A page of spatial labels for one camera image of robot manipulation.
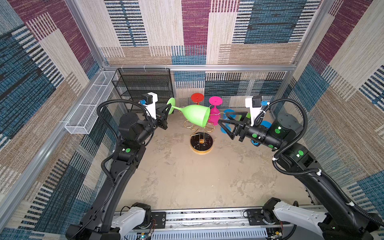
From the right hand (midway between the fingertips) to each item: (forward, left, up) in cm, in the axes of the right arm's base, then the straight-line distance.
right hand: (222, 121), depth 54 cm
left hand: (+11, +19, 0) cm, 22 cm away
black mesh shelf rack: (+58, +53, -23) cm, 82 cm away
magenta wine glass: (+24, -2, -20) cm, 31 cm away
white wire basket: (+12, +61, -10) cm, 63 cm away
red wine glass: (+30, +8, -15) cm, 35 cm away
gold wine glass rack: (+19, +6, -43) cm, 47 cm away
